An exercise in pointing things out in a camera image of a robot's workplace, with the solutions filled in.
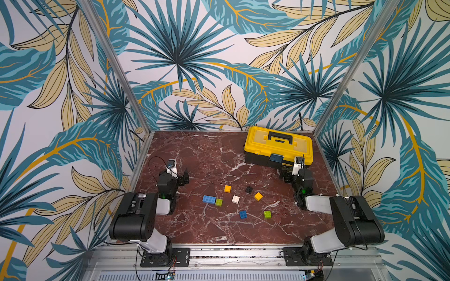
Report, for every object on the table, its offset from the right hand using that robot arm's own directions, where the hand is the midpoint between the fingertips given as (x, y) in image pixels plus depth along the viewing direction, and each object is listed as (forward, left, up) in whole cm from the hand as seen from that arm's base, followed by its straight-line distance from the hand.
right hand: (292, 166), depth 93 cm
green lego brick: (-22, +16, -7) cm, 28 cm away
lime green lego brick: (-16, +39, -7) cm, 43 cm away
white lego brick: (-14, +31, -7) cm, 35 cm away
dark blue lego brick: (-22, +28, -7) cm, 36 cm away
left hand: (0, +61, -1) cm, 61 cm away
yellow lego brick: (-13, +19, -7) cm, 24 cm away
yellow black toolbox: (+8, +10, +8) cm, 15 cm away
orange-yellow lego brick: (-8, +35, -7) cm, 36 cm away
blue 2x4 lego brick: (-14, +44, -7) cm, 47 cm away
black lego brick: (-9, +23, -8) cm, 26 cm away
